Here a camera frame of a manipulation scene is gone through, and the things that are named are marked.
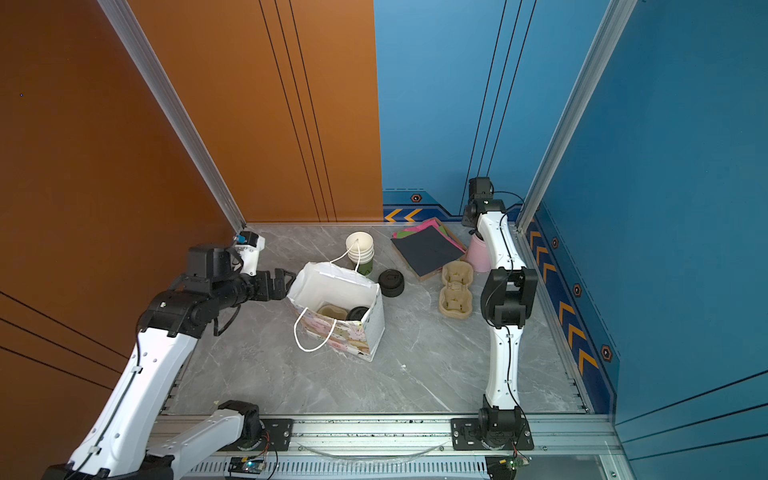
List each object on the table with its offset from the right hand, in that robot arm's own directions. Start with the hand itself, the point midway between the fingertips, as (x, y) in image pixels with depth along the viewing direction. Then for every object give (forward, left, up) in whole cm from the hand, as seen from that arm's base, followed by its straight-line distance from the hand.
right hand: (477, 217), depth 100 cm
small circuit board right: (-67, +2, -19) cm, 69 cm away
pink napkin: (+10, +16, -13) cm, 23 cm away
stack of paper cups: (-10, +40, -4) cm, 41 cm away
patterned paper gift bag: (-27, +45, -11) cm, 53 cm away
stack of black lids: (-20, +29, -9) cm, 36 cm away
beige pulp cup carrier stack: (-22, +8, -13) cm, 27 cm away
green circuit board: (-66, +64, -18) cm, 94 cm away
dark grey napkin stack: (-4, +16, -12) cm, 21 cm away
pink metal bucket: (-8, -1, -10) cm, 13 cm away
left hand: (-31, +55, +13) cm, 65 cm away
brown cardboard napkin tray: (-15, +18, -12) cm, 27 cm away
